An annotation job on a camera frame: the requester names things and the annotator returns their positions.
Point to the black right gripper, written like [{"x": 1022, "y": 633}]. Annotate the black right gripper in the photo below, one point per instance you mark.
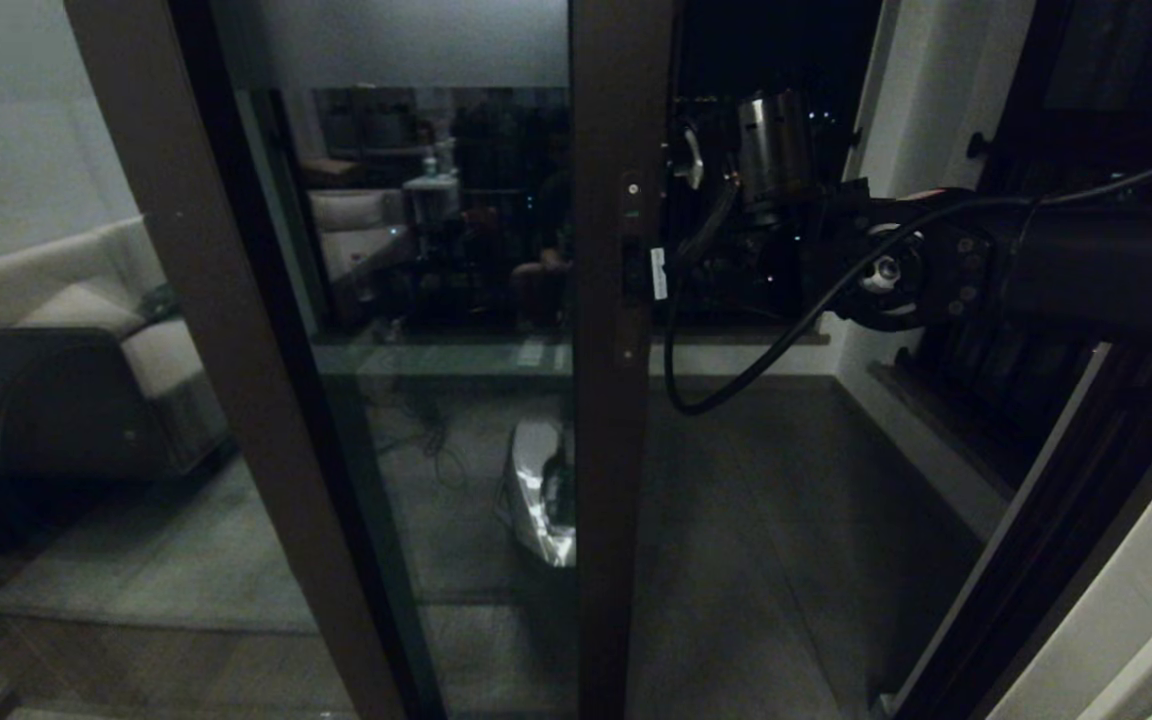
[{"x": 776, "y": 150}]

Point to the brown framed sliding glass door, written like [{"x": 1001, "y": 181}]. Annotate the brown framed sliding glass door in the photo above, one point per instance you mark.
[{"x": 606, "y": 450}]

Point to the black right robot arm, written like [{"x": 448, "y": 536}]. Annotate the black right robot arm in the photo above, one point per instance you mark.
[{"x": 1116, "y": 270}]

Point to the grey stone balcony sill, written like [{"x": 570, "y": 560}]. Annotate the grey stone balcony sill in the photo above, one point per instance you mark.
[{"x": 736, "y": 339}]

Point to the black metal balcony railing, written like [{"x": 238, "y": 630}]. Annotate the black metal balcony railing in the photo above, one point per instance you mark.
[{"x": 834, "y": 160}]

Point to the grey stone side window sill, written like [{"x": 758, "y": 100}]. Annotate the grey stone side window sill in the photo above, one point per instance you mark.
[{"x": 936, "y": 426}]

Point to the brown framed fixed glass door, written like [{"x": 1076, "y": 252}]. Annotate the brown framed fixed glass door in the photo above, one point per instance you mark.
[{"x": 221, "y": 300}]

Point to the small grey right wrist camera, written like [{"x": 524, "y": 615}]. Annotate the small grey right wrist camera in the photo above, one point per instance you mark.
[{"x": 693, "y": 160}]

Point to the dark door jamb frame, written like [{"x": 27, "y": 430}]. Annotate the dark door jamb frame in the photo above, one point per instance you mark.
[{"x": 1066, "y": 520}]

